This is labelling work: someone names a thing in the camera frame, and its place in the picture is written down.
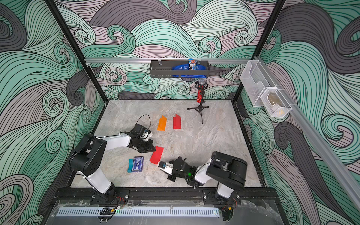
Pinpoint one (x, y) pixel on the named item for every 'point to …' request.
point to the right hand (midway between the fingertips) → (163, 166)
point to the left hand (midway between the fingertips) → (155, 148)
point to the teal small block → (131, 163)
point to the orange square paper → (161, 123)
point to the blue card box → (138, 162)
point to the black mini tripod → (199, 108)
